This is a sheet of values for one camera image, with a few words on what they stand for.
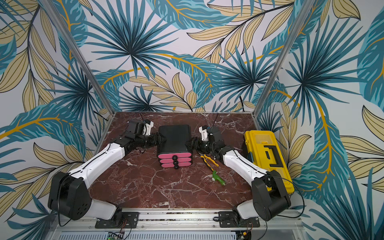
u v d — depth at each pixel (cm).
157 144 75
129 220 73
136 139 65
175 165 88
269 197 42
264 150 80
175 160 83
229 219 73
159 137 75
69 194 41
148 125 78
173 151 77
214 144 65
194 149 75
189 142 83
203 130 79
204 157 95
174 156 79
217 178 86
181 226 73
